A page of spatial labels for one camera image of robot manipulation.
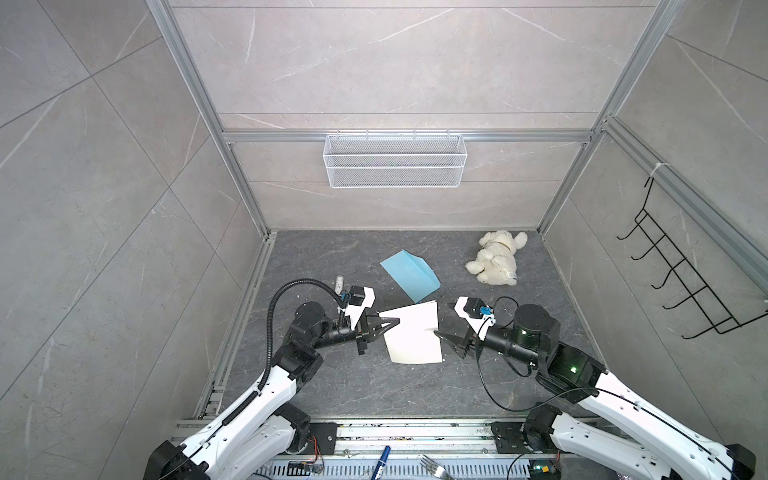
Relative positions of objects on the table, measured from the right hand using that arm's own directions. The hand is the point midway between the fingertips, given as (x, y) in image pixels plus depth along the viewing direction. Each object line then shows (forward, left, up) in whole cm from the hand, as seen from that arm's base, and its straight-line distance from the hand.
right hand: (444, 314), depth 65 cm
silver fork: (-26, +2, -26) cm, 37 cm away
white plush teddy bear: (+29, -24, -18) cm, 41 cm away
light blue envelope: (+32, +3, -28) cm, 43 cm away
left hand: (0, +11, 0) cm, 11 cm away
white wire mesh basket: (+58, +9, +2) cm, 59 cm away
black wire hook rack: (0, -55, +4) cm, 55 cm away
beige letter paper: (-5, +7, -1) cm, 9 cm away
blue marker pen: (-25, +15, -26) cm, 39 cm away
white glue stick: (+26, +30, -26) cm, 48 cm away
